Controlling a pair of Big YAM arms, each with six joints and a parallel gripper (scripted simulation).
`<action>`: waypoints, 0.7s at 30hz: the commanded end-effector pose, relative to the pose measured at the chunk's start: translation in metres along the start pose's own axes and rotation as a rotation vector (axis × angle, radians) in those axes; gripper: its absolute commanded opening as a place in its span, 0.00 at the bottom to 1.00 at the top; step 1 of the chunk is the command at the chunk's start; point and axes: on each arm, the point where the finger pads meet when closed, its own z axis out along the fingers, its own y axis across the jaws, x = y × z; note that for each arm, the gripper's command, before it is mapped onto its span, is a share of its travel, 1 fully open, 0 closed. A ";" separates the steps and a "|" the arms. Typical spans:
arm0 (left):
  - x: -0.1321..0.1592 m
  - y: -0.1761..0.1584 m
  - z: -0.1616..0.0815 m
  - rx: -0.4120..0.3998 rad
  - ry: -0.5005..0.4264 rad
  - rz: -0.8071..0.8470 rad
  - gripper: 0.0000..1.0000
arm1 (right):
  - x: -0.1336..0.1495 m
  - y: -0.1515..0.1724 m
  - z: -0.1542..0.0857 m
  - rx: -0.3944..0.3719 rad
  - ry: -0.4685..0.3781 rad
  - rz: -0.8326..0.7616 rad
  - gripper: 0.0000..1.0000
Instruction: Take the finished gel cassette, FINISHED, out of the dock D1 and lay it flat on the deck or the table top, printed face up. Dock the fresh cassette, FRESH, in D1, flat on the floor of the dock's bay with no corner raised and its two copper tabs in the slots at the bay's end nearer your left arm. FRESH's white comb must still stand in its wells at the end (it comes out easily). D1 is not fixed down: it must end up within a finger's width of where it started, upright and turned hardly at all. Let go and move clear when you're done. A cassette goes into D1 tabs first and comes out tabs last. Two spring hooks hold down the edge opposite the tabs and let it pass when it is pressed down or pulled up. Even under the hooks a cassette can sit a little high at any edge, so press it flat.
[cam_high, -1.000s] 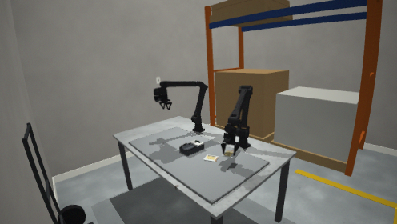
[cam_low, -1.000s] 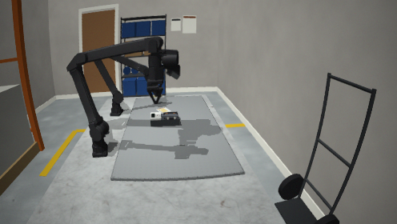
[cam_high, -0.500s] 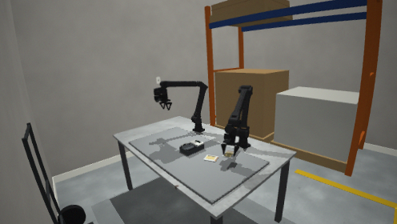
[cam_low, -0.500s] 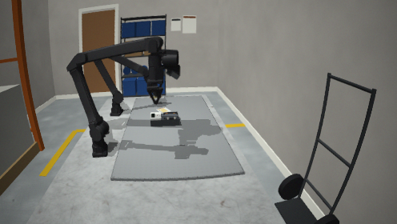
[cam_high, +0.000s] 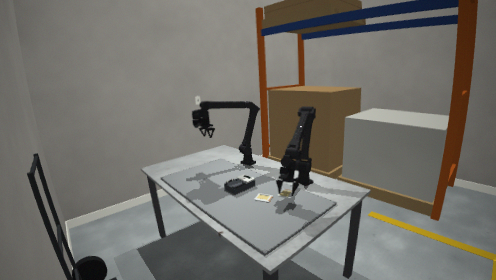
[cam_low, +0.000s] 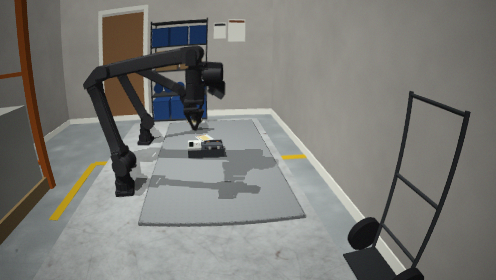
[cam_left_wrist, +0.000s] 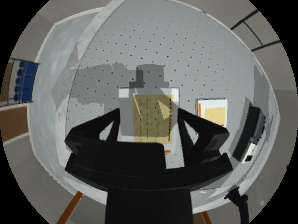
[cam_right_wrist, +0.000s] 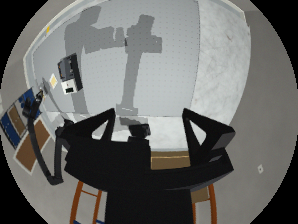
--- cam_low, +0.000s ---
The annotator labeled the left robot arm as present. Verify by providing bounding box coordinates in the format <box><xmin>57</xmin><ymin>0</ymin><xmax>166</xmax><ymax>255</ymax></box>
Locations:
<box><xmin>117</xmin><ymin>70</ymin><xmax>186</xmax><ymax>145</ymax></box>

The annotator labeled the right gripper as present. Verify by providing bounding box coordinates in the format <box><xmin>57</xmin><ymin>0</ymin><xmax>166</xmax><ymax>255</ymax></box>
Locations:
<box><xmin>183</xmin><ymin>82</ymin><xmax>204</xmax><ymax>130</ymax></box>

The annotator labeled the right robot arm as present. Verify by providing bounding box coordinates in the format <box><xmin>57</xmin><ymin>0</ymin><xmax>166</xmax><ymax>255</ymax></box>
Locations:
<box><xmin>83</xmin><ymin>46</ymin><xmax>225</xmax><ymax>197</ymax></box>

